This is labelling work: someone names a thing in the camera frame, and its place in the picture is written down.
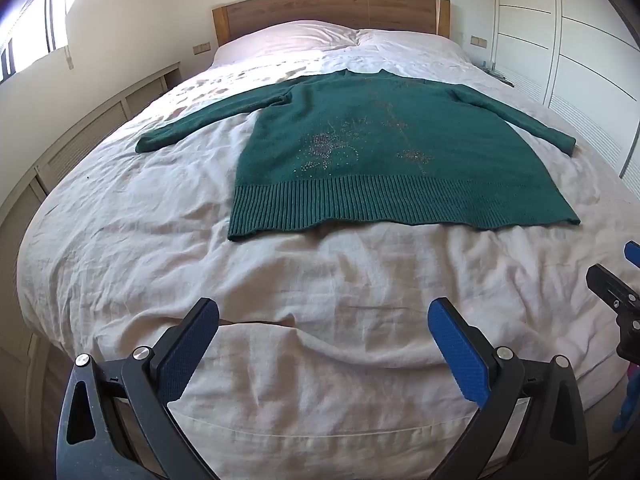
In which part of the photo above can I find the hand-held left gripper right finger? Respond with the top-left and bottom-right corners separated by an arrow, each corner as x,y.
428,297 -> 591,480

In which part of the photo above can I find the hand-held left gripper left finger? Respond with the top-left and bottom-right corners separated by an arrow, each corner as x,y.
55,297 -> 221,480

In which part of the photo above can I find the green knit sweater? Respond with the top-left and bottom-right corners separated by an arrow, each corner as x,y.
135,67 -> 582,243

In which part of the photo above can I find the bed with white sheet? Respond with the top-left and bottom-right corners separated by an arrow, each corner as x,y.
17,20 -> 640,466

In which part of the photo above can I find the wooden nightstand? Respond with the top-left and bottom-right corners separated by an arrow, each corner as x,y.
477,60 -> 517,89

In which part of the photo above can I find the white wardrobe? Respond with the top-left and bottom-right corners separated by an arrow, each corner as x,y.
492,0 -> 640,181

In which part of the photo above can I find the low beige slatted cabinet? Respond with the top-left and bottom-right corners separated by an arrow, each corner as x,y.
0,61 -> 182,361

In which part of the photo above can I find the white pillow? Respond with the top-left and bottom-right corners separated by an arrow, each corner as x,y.
356,28 -> 473,63
214,20 -> 362,67

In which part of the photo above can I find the window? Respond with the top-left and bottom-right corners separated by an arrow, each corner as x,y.
0,0 -> 69,82

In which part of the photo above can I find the wooden headboard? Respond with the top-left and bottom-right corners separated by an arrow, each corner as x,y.
212,0 -> 452,48

